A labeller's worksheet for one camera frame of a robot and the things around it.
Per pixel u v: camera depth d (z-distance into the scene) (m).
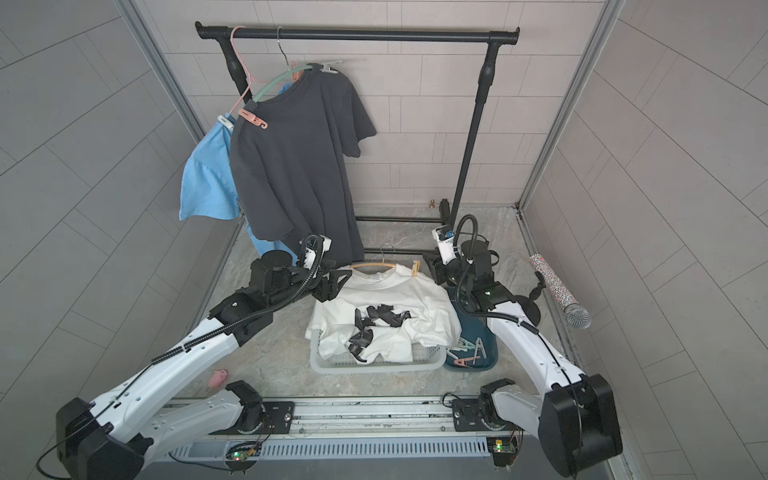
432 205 1.20
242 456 0.63
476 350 0.81
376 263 0.89
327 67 0.71
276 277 0.53
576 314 0.62
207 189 0.67
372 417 0.72
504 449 0.68
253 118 0.57
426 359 0.80
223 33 0.59
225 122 0.63
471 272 0.59
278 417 0.71
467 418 0.71
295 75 0.64
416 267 0.84
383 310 0.81
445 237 0.67
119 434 0.38
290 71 0.64
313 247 0.60
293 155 0.69
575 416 0.38
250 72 0.63
